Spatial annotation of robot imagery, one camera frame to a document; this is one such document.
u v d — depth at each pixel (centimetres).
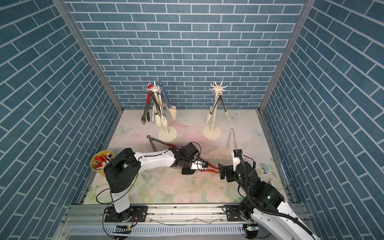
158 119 84
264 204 48
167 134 105
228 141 102
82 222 72
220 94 75
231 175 63
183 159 67
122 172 47
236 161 63
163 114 81
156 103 79
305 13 72
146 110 88
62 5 69
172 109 87
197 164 77
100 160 79
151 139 102
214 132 106
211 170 89
